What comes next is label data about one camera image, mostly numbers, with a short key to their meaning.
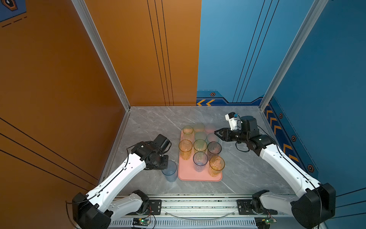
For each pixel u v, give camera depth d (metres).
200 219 0.71
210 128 0.98
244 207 0.72
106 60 0.91
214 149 0.89
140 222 0.71
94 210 0.38
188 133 1.02
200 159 0.85
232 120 0.71
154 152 0.52
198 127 0.97
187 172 0.85
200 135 0.89
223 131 0.70
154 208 0.74
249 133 0.59
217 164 0.79
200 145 0.87
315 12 0.71
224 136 0.69
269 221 0.70
